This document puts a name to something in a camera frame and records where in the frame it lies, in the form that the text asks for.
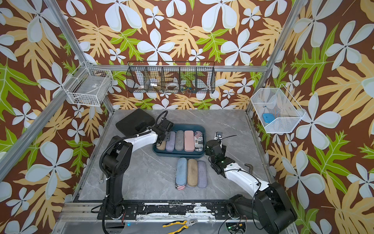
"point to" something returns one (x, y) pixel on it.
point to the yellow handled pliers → (187, 223)
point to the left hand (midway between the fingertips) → (164, 132)
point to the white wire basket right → (277, 111)
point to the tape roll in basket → (171, 87)
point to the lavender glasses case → (201, 176)
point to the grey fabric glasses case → (179, 140)
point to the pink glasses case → (189, 141)
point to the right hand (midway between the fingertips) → (212, 143)
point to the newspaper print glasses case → (198, 145)
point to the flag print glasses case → (179, 187)
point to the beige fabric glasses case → (162, 146)
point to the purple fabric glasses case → (170, 145)
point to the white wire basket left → (88, 86)
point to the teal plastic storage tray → (182, 154)
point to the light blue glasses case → (181, 172)
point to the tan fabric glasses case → (192, 172)
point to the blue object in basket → (268, 117)
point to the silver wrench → (101, 180)
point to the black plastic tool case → (136, 122)
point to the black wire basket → (148, 77)
